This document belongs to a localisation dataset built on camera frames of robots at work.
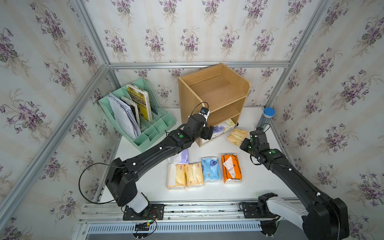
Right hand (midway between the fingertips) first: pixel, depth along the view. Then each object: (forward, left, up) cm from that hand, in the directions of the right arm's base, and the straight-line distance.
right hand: (244, 142), depth 84 cm
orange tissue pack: (-14, +8, -6) cm, 17 cm away
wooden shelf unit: (+27, +15, +17) cm, 35 cm away
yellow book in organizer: (+25, +63, +10) cm, 69 cm away
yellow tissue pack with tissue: (-18, +38, -8) cm, 43 cm away
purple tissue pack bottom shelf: (+13, +13, -7) cm, 20 cm away
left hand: (+3, +21, +11) cm, 24 cm away
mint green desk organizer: (+21, +67, +1) cm, 70 cm away
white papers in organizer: (+8, +67, +12) cm, 69 cm away
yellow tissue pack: (-17, +29, -8) cm, 34 cm away
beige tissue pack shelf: (+5, +3, -2) cm, 6 cm away
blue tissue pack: (-12, +19, -10) cm, 25 cm away
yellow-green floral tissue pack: (+18, +5, -7) cm, 19 cm away
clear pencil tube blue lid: (+17, -17, +2) cm, 24 cm away
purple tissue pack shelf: (-6, +34, -7) cm, 36 cm away
